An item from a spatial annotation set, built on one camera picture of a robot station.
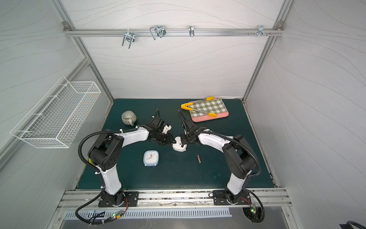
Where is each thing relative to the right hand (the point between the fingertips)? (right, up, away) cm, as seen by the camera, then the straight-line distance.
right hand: (184, 138), depth 92 cm
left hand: (-6, -3, -1) cm, 6 cm away
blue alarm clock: (-20, -11, -6) cm, 24 cm away
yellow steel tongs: (0, +22, +22) cm, 31 cm away
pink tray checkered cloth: (+27, +22, +23) cm, 42 cm away
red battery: (+10, -12, -4) cm, 16 cm away
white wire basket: (-62, +14, -23) cm, 68 cm away
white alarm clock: (-4, -5, -1) cm, 7 cm away
